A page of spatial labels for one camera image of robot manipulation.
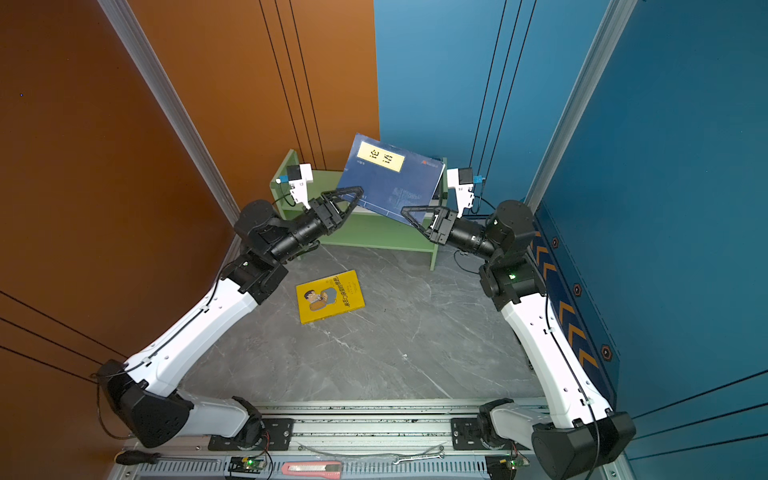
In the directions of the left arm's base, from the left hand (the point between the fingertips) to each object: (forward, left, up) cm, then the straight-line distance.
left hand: (361, 192), depth 57 cm
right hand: (-5, -8, -2) cm, 9 cm away
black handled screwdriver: (-38, +54, -48) cm, 82 cm away
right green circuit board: (-39, -33, -50) cm, 72 cm away
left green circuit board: (-39, +29, -51) cm, 71 cm away
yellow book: (+5, +15, -48) cm, 50 cm away
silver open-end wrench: (-38, -12, -50) cm, 64 cm away
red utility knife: (-40, +9, -49) cm, 64 cm away
